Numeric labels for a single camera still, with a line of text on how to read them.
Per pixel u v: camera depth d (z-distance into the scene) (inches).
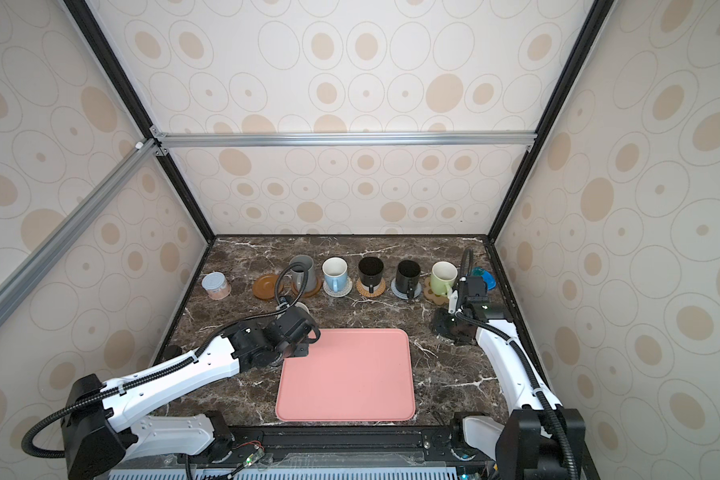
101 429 15.0
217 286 38.5
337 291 37.5
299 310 23.4
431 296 40.3
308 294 39.7
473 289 25.0
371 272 39.0
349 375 33.2
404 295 39.9
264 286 40.8
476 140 36.3
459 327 26.9
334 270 39.4
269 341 21.3
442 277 37.7
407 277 38.2
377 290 38.0
